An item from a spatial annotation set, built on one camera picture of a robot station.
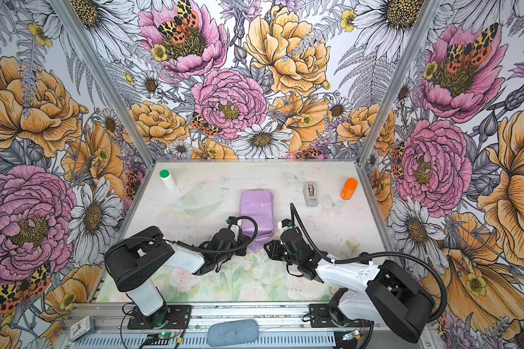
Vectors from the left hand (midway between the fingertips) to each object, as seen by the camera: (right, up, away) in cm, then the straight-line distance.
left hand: (249, 244), depth 92 cm
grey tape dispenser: (+28, +20, +13) cm, 37 cm away
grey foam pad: (-4, -21, -23) cm, 31 cm away
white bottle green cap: (-40, +27, +13) cm, 50 cm away
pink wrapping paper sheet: (+4, +14, +2) cm, 15 cm away
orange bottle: (+45, +23, +8) cm, 51 cm away
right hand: (+7, -1, -8) cm, 11 cm away
